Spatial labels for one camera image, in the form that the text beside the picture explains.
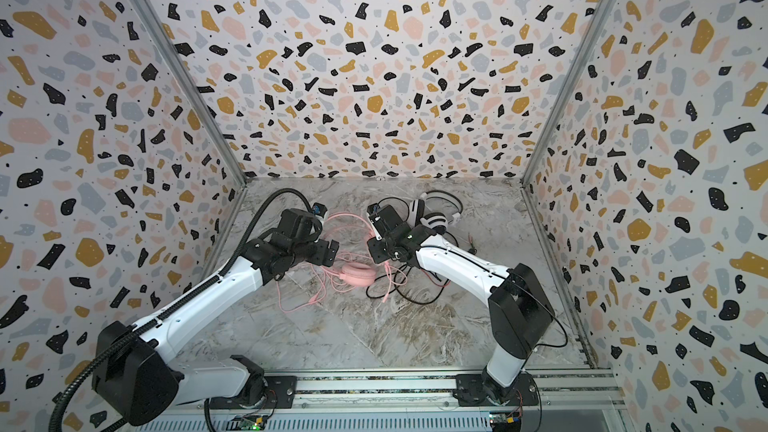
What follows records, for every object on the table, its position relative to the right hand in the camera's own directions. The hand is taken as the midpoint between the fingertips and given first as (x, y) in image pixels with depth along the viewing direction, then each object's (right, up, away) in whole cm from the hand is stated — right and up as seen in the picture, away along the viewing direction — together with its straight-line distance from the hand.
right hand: (370, 240), depth 84 cm
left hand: (-13, +1, -2) cm, 13 cm away
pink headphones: (-4, -10, 0) cm, 10 cm away
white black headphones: (+20, +5, +15) cm, 25 cm away
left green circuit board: (-27, -41, -14) cm, 51 cm away
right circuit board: (+34, -42, -12) cm, 55 cm away
